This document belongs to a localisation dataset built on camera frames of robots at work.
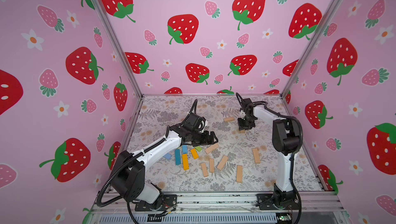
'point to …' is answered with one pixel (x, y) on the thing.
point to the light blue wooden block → (185, 149)
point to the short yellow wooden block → (194, 153)
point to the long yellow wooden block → (185, 162)
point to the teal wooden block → (178, 159)
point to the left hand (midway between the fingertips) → (213, 141)
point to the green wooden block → (198, 148)
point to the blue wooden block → (167, 156)
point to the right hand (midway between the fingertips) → (239, 128)
